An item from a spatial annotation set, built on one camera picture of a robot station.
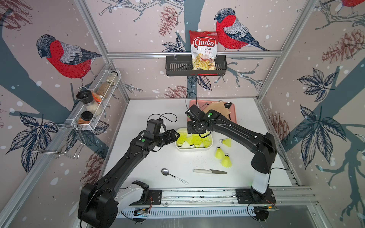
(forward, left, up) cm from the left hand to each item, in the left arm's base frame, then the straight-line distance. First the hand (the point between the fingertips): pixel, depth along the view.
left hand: (177, 134), depth 79 cm
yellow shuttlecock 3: (+2, -11, -10) cm, 15 cm away
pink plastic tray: (+39, -18, -18) cm, 47 cm away
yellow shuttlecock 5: (-5, -26, -18) cm, 32 cm away
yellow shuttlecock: (+2, -2, -10) cm, 10 cm away
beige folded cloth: (+35, -32, -17) cm, 50 cm away
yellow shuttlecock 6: (-10, -30, -17) cm, 35 cm away
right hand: (+4, -7, -1) cm, 8 cm away
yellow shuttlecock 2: (+2, -8, -12) cm, 14 cm away
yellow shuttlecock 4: (+1, -18, -11) cm, 21 cm away
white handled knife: (-16, -19, -16) cm, 29 cm away
